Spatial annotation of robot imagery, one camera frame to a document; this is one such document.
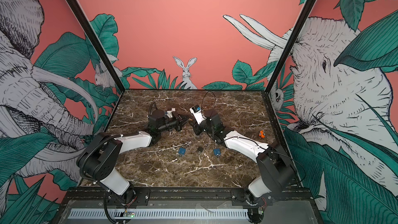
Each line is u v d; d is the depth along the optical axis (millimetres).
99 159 458
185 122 814
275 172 435
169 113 832
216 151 887
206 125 709
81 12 798
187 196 762
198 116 731
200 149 904
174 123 776
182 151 881
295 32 864
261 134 954
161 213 701
